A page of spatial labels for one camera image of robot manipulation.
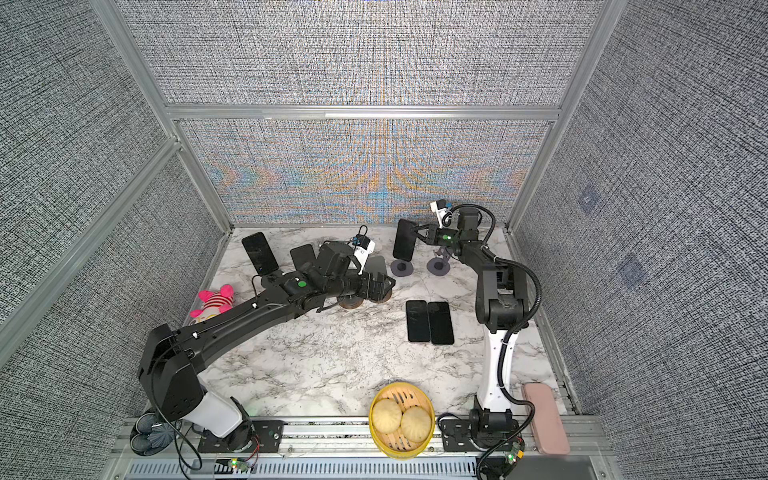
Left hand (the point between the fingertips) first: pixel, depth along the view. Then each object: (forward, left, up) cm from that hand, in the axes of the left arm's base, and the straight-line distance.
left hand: (383, 279), depth 77 cm
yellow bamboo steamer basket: (-34, -1, -19) cm, 39 cm away
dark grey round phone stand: (+17, +38, -22) cm, 47 cm away
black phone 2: (+16, +24, -8) cm, 30 cm away
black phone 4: (-1, -18, -23) cm, 30 cm away
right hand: (+25, -12, -7) cm, 28 cm away
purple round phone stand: (+20, -8, -21) cm, 30 cm away
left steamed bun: (-29, +1, -16) cm, 33 cm away
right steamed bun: (-31, -6, -16) cm, 35 cm away
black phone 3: (+22, -8, -10) cm, 26 cm away
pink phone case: (-32, -39, -19) cm, 54 cm away
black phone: (+20, +39, -11) cm, 45 cm away
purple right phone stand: (+19, -22, -21) cm, 36 cm away
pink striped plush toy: (+5, +51, -16) cm, 54 cm away
